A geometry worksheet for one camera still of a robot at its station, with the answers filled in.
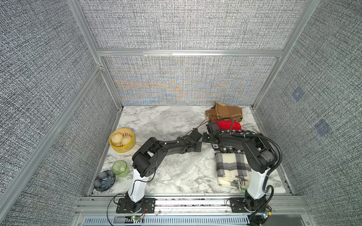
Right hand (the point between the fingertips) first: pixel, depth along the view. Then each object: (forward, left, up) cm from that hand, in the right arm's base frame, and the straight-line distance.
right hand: (203, 134), depth 101 cm
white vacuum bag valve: (+5, +13, 0) cm, 14 cm away
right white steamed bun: (-7, +52, +5) cm, 53 cm away
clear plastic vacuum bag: (+12, +22, -2) cm, 25 cm away
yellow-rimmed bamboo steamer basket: (-11, +58, +1) cm, 59 cm away
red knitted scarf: (+7, -19, +1) cm, 20 cm away
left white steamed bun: (-6, +59, +5) cm, 59 cm away
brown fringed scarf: (+21, -16, 0) cm, 27 cm away
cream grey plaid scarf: (-27, -13, +5) cm, 31 cm away
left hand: (-9, +3, 0) cm, 10 cm away
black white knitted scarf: (-13, -15, +3) cm, 21 cm away
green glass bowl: (-24, +54, -1) cm, 59 cm away
